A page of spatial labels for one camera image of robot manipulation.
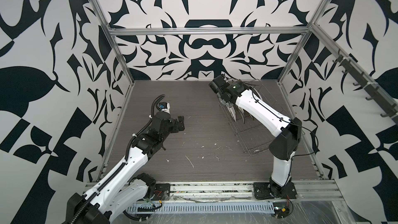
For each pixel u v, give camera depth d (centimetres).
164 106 67
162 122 56
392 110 50
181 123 70
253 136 94
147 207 73
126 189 56
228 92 57
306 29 92
